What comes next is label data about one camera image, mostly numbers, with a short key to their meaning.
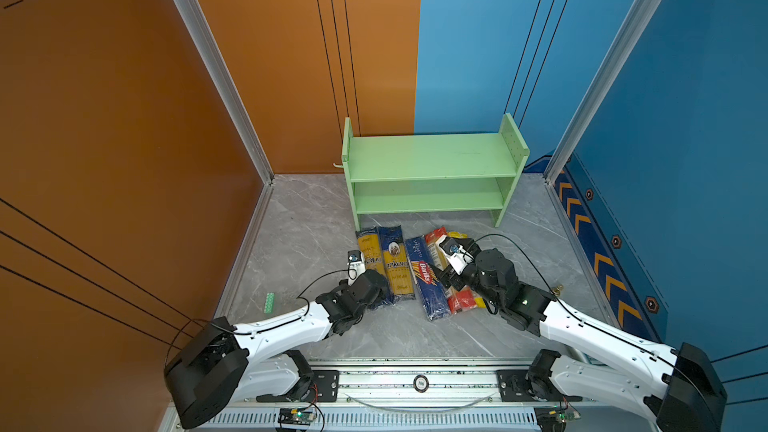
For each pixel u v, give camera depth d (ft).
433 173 2.72
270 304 2.84
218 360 1.35
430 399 2.38
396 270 2.99
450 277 2.19
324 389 2.43
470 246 2.32
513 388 2.38
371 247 3.17
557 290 2.86
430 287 2.85
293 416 2.33
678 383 1.30
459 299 2.73
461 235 3.27
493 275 1.83
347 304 2.08
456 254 2.08
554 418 2.30
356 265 2.48
